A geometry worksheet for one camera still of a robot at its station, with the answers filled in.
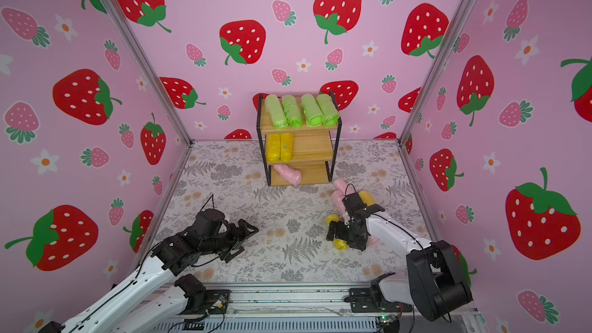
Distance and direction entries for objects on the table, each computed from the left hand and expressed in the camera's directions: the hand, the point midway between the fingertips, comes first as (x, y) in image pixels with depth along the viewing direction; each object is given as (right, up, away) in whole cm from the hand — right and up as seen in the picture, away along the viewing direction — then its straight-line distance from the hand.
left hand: (256, 237), depth 75 cm
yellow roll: (+3, +32, +16) cm, 36 cm away
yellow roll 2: (+9, +31, +15) cm, 36 cm away
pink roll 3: (+30, +10, +20) cm, 37 cm away
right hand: (+29, -5, +10) cm, 32 cm away
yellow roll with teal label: (+28, -5, +8) cm, 30 cm away
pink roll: (+11, +19, +26) cm, 34 cm away
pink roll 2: (+32, +15, +26) cm, 44 cm away
